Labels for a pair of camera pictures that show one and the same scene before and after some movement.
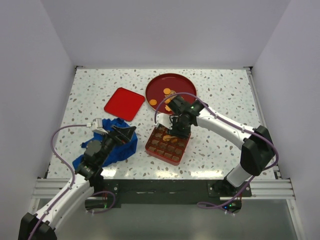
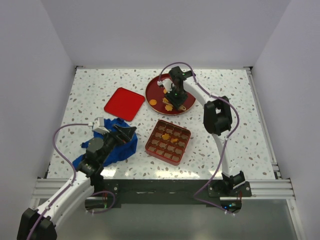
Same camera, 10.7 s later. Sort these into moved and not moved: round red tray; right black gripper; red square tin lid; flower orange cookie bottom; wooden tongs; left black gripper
Moved: wooden tongs; right black gripper
Not moved: red square tin lid; left black gripper; round red tray; flower orange cookie bottom
